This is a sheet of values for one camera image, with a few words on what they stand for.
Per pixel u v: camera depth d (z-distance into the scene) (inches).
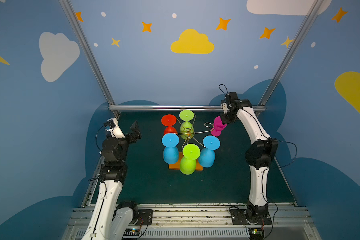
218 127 36.3
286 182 35.6
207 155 27.1
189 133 27.6
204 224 28.8
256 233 28.9
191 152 24.1
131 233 28.8
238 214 29.5
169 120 28.3
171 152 27.4
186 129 27.9
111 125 22.6
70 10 27.3
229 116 32.2
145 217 29.8
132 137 24.8
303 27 30.1
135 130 25.1
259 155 22.6
